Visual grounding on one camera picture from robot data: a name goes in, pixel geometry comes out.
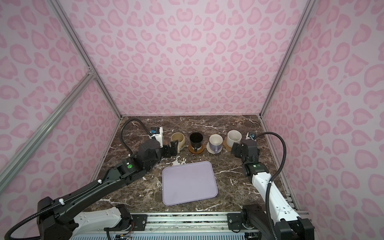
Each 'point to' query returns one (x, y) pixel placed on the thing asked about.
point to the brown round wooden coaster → (199, 150)
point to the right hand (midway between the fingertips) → (243, 144)
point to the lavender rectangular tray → (188, 182)
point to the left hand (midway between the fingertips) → (172, 139)
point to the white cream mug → (233, 136)
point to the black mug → (196, 139)
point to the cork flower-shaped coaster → (226, 146)
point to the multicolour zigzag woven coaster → (207, 147)
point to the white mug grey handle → (215, 142)
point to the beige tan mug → (180, 137)
